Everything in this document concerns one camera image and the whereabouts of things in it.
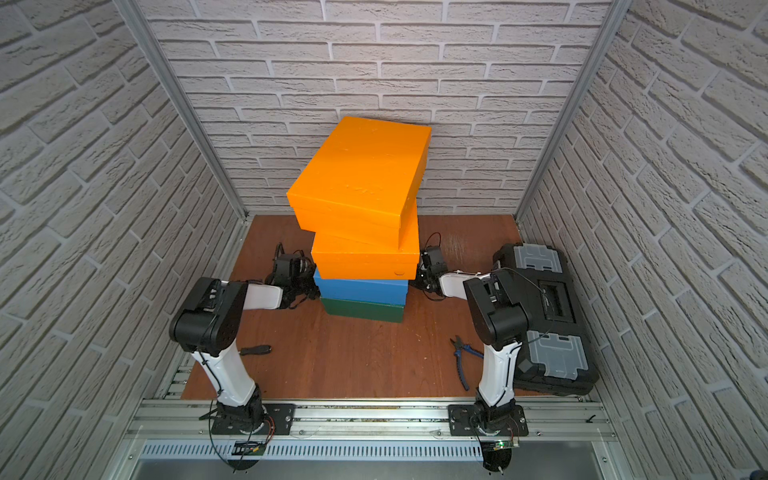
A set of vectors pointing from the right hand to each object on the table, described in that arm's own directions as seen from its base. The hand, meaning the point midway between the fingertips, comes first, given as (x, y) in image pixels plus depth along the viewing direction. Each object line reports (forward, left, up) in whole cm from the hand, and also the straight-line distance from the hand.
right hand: (409, 276), depth 101 cm
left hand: (+1, +23, +5) cm, 24 cm away
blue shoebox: (-14, +13, +15) cm, 24 cm away
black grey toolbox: (-35, -31, +16) cm, 49 cm away
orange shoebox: (-15, +18, +32) cm, 40 cm away
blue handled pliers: (-27, -12, 0) cm, 30 cm away
